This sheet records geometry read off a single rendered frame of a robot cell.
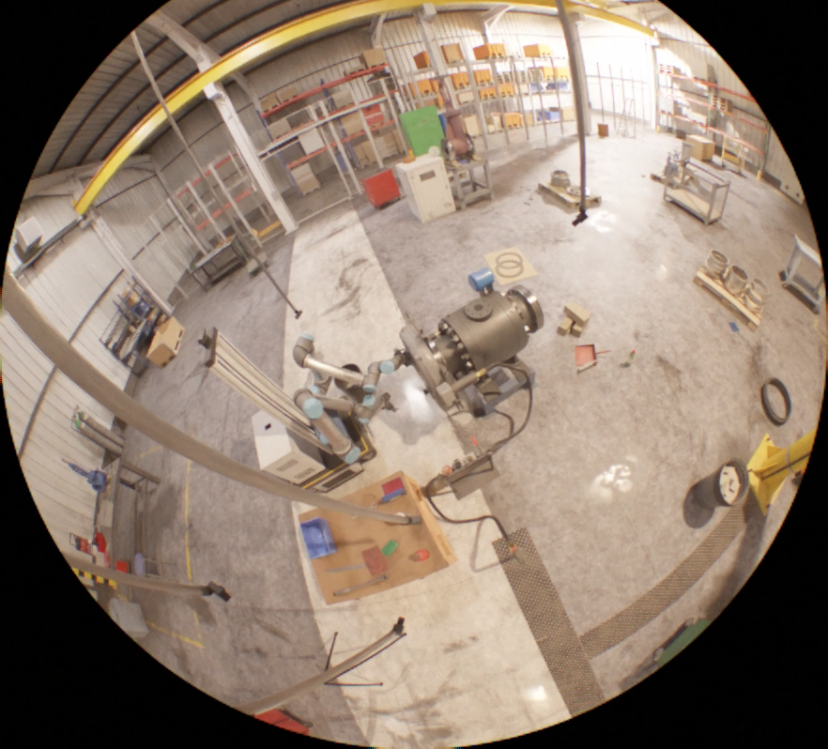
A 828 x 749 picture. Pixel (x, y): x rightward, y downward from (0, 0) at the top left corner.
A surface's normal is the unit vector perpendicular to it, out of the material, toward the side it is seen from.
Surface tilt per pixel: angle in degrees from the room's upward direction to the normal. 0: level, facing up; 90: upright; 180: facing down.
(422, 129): 90
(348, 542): 0
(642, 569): 0
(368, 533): 0
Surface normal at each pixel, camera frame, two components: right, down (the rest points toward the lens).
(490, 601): -0.29, -0.62
